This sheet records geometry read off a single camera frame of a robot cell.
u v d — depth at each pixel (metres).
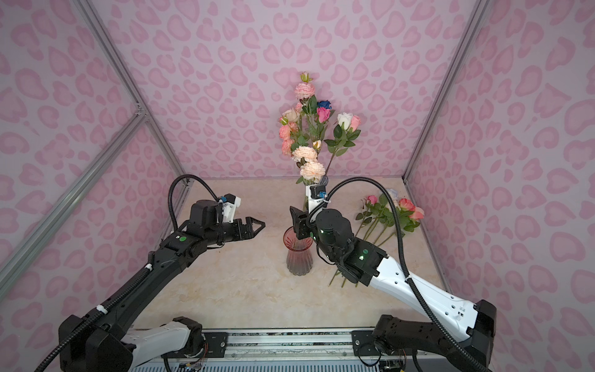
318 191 0.54
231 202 0.70
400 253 0.47
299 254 0.87
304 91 0.77
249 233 0.68
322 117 0.82
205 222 0.60
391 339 0.61
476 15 0.70
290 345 0.75
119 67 0.80
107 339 0.38
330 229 0.46
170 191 0.58
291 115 0.84
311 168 0.69
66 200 0.63
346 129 0.79
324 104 0.87
